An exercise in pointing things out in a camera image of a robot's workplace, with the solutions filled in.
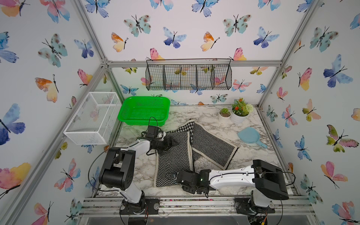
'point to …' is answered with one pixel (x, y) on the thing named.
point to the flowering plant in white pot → (240, 110)
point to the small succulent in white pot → (224, 115)
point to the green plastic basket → (145, 110)
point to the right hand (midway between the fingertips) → (186, 179)
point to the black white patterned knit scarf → (196, 141)
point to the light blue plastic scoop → (251, 135)
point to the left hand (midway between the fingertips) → (176, 145)
